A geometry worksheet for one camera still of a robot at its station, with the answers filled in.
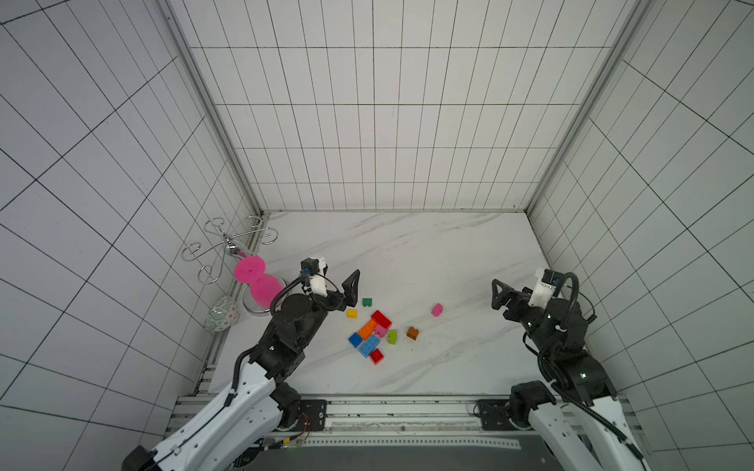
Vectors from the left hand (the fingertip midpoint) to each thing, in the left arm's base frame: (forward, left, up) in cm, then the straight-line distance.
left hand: (342, 274), depth 74 cm
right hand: (-2, -43, 0) cm, 43 cm away
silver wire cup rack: (+5, +29, +6) cm, 30 cm away
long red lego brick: (-3, -10, -22) cm, 24 cm away
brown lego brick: (-8, -20, -21) cm, 30 cm away
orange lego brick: (-6, -6, -22) cm, 24 cm away
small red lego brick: (-14, -9, -21) cm, 27 cm away
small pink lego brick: (-7, -10, -20) cm, 24 cm away
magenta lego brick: (0, -28, -20) cm, 35 cm away
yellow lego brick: (-1, -1, -22) cm, 22 cm away
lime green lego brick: (-8, -14, -21) cm, 27 cm away
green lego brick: (+3, -6, -21) cm, 22 cm away
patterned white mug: (-1, +41, -23) cm, 47 cm away
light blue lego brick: (-11, -7, -21) cm, 25 cm away
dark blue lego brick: (-10, -3, -21) cm, 23 cm away
